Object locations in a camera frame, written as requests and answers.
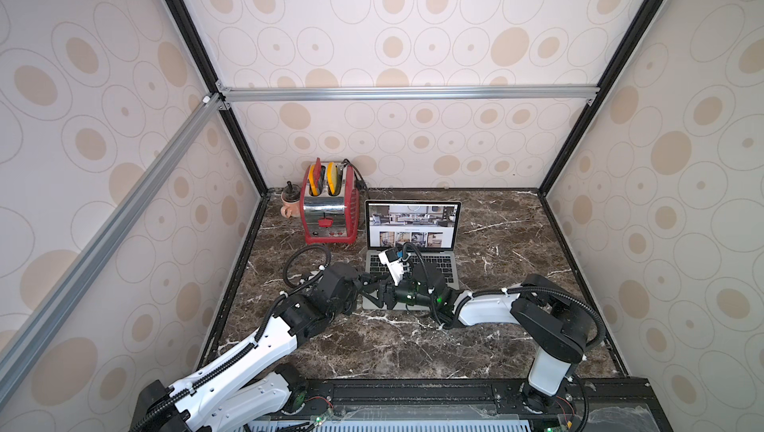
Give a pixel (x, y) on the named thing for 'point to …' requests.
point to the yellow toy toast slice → (333, 178)
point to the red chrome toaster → (330, 205)
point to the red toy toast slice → (317, 172)
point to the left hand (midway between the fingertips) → (372, 274)
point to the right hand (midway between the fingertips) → (360, 298)
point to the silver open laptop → (434, 225)
